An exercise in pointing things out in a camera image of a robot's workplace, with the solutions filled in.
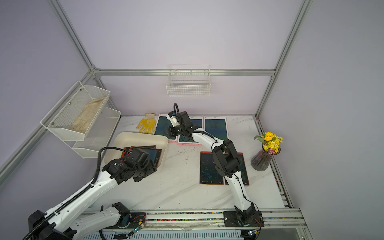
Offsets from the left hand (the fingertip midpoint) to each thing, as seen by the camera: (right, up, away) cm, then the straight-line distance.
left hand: (152, 172), depth 78 cm
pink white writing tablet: (-2, +28, +37) cm, 47 cm away
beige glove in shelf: (-36, +27, -1) cm, 45 cm away
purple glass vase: (+61, +5, +6) cm, 62 cm away
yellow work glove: (-14, +27, +37) cm, 48 cm away
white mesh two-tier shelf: (-41, +14, +12) cm, 45 cm away
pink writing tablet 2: (+40, +24, +37) cm, 60 cm away
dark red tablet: (+31, -5, +11) cm, 34 cm away
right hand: (+5, +20, +16) cm, 26 cm away
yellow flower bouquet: (+62, +16, -4) cm, 64 cm away
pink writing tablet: (+19, +16, +6) cm, 26 cm away
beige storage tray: (-31, +15, +27) cm, 43 cm away
